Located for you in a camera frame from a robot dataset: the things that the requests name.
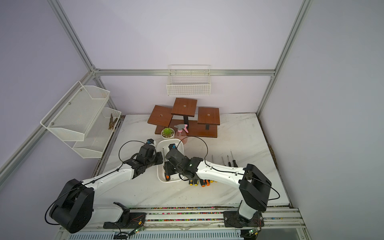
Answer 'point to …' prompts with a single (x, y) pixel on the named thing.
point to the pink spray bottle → (180, 134)
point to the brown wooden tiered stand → (206, 126)
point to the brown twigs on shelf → (112, 122)
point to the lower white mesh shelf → (91, 147)
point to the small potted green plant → (168, 133)
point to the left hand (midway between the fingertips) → (161, 157)
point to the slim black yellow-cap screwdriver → (223, 161)
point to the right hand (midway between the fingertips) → (169, 167)
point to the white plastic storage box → (162, 145)
